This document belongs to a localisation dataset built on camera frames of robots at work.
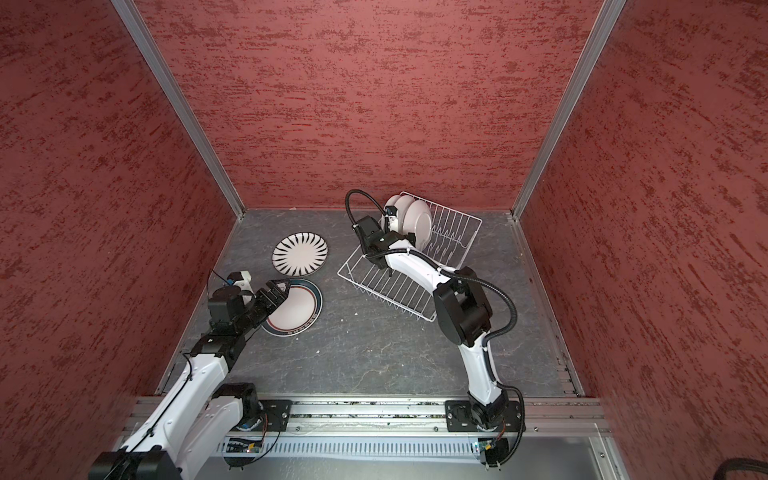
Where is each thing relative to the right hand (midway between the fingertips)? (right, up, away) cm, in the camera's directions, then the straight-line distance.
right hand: (400, 242), depth 94 cm
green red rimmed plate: (-31, -22, -4) cm, 39 cm away
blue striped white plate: (-37, -5, +14) cm, 40 cm away
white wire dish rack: (+18, +2, +10) cm, 21 cm away
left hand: (-33, -15, -10) cm, 37 cm away
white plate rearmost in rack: (-3, +14, +8) cm, 17 cm away
